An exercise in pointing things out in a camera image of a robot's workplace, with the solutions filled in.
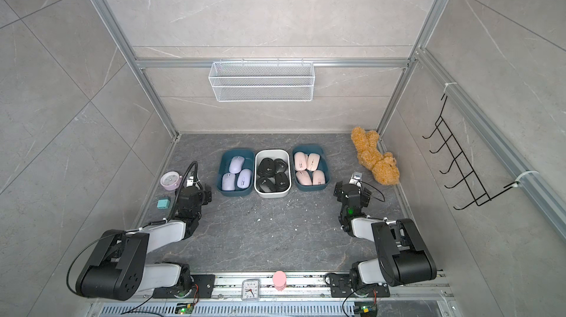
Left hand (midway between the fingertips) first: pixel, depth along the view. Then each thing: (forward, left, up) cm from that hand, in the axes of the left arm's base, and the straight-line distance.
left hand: (196, 183), depth 90 cm
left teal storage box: (+16, -9, -4) cm, 19 cm away
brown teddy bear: (+7, -81, 0) cm, 81 cm away
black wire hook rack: (-9, -94, +23) cm, 97 cm away
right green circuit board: (-44, -63, -11) cm, 78 cm away
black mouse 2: (+10, -35, -3) cm, 37 cm away
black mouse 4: (0, -28, -3) cm, 29 cm away
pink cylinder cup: (-37, -35, 0) cm, 50 cm away
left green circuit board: (-42, -3, -9) cm, 43 cm away
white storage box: (+17, -37, -3) cm, 41 cm away
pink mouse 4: (+4, -53, -6) cm, 53 cm away
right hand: (-2, -67, -2) cm, 67 cm away
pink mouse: (+13, -45, -3) cm, 47 cm away
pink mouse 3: (+4, -46, -5) cm, 46 cm away
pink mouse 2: (+15, -51, -6) cm, 54 cm away
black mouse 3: (+1, -36, -2) cm, 36 cm away
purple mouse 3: (+5, -19, -5) cm, 20 cm away
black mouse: (+8, -29, -1) cm, 30 cm away
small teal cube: (-6, +14, -6) cm, 17 cm away
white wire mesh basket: (+41, -28, +21) cm, 54 cm away
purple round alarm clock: (+5, +15, -6) cm, 17 cm away
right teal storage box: (+12, -56, -7) cm, 58 cm away
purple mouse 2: (+4, -12, -6) cm, 14 cm away
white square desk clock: (-38, -25, -6) cm, 46 cm away
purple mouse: (+14, -14, -6) cm, 21 cm away
